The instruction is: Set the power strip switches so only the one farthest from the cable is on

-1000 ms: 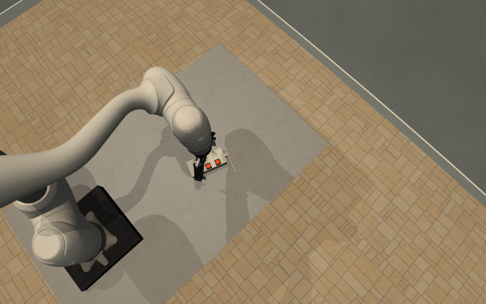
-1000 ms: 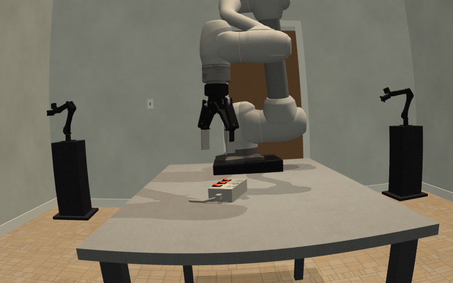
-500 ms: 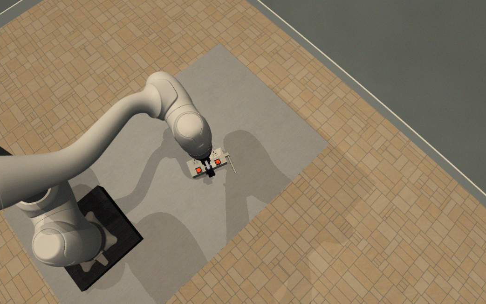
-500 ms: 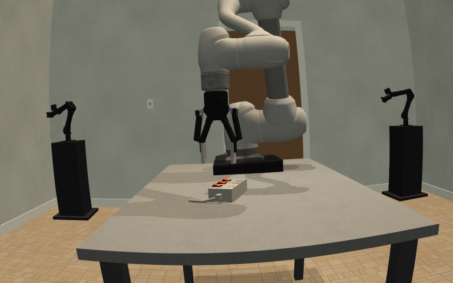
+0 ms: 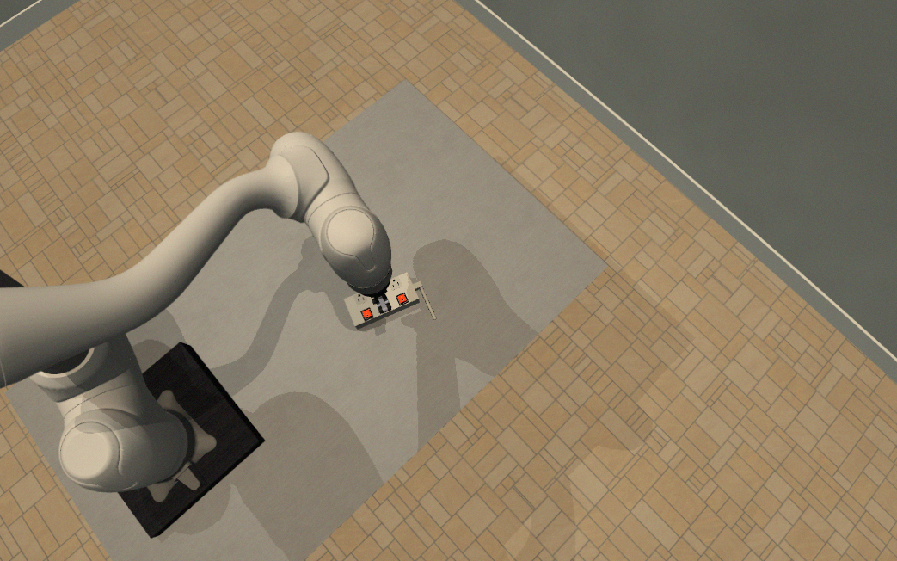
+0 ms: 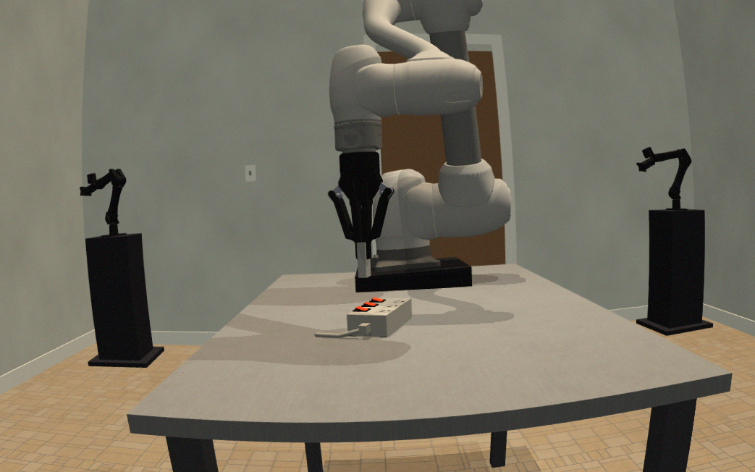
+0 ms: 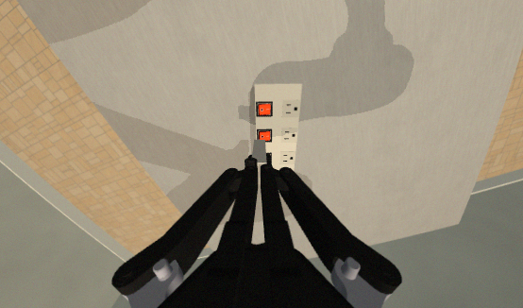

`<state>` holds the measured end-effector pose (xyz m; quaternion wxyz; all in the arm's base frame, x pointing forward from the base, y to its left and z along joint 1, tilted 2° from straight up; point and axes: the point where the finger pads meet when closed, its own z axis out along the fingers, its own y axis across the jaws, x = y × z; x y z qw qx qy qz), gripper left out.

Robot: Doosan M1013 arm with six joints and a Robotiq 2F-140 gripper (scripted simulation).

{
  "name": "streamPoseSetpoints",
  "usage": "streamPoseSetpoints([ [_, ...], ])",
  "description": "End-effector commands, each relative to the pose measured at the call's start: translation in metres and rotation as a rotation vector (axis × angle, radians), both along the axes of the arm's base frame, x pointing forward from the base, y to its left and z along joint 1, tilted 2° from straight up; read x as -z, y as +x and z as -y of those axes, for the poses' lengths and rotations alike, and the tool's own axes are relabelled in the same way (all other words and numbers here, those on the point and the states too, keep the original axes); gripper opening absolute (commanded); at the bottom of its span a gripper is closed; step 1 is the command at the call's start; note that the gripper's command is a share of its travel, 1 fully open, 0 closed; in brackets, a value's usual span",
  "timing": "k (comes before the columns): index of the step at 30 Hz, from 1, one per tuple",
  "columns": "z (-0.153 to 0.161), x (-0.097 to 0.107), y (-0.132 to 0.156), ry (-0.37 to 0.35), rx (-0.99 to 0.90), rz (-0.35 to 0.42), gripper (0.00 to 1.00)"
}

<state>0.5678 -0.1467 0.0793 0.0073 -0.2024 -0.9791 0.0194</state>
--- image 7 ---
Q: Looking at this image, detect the white power strip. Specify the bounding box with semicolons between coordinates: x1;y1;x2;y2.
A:
255;84;302;170

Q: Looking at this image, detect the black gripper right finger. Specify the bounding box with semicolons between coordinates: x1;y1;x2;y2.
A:
259;140;402;308

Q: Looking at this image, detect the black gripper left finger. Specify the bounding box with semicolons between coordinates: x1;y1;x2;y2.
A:
111;140;260;308

